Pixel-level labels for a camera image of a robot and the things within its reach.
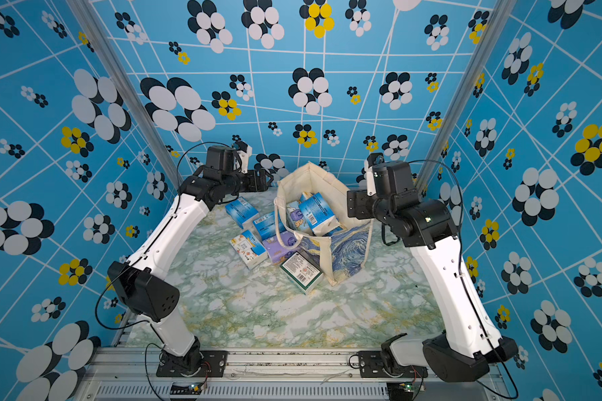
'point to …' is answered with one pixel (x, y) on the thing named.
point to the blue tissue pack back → (242, 211)
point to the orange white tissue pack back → (249, 248)
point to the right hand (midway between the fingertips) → (368, 194)
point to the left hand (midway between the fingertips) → (266, 174)
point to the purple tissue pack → (275, 251)
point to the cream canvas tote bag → (344, 251)
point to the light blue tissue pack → (296, 219)
